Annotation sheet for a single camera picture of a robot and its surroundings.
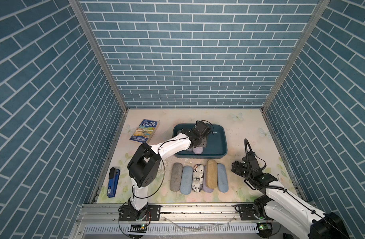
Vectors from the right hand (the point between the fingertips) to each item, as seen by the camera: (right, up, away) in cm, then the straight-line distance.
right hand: (237, 166), depth 88 cm
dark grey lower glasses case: (-36, -4, -5) cm, 37 cm away
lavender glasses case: (-24, +10, -2) cm, 26 cm away
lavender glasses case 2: (-20, -9, -9) cm, 24 cm away
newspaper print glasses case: (-24, -5, -5) cm, 25 cm away
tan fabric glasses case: (-17, -3, -7) cm, 18 cm away
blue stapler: (-71, -3, -5) cm, 71 cm away
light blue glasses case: (-30, -6, -6) cm, 31 cm away
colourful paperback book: (-61, +20, +17) cm, 66 cm away
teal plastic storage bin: (-10, +11, +13) cm, 19 cm away
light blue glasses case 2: (-10, -6, -5) cm, 12 cm away
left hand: (-19, +14, +2) cm, 24 cm away
